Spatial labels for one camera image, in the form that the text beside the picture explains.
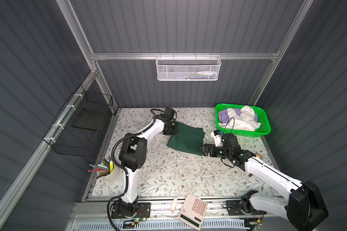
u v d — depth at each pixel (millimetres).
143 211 723
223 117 1061
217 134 754
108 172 798
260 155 937
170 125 826
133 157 556
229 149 636
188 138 1014
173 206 734
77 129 728
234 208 733
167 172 867
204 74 914
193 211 717
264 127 1003
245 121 1020
